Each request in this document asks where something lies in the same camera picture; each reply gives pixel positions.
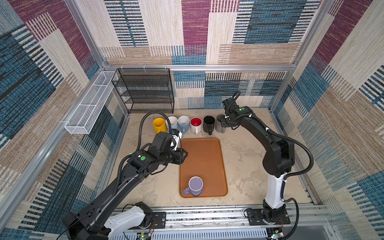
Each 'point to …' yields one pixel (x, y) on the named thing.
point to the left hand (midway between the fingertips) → (185, 151)
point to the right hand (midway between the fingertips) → (227, 123)
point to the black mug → (208, 124)
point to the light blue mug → (173, 121)
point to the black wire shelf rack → (145, 90)
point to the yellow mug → (159, 125)
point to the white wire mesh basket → (88, 110)
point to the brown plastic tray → (204, 160)
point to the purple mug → (195, 185)
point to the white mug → (196, 124)
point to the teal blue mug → (183, 123)
